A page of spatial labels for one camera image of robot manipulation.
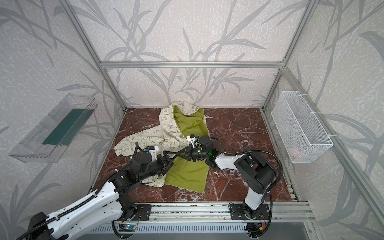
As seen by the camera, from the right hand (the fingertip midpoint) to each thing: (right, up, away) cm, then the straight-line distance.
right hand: (177, 150), depth 80 cm
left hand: (+2, -1, -7) cm, 7 cm away
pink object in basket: (+59, 0, -8) cm, 60 cm away
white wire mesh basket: (+55, +9, -19) cm, 59 cm away
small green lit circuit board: (-22, -35, -9) cm, 43 cm away
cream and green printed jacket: (-4, +16, +25) cm, 30 cm away
